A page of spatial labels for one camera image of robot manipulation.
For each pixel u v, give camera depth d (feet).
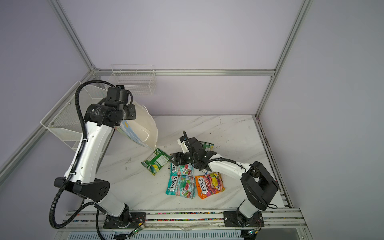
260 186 1.45
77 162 1.35
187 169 2.88
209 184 2.69
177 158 2.40
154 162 2.97
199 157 2.13
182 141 2.50
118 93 1.66
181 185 2.69
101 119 1.45
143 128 3.13
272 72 3.08
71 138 2.21
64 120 2.29
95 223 2.35
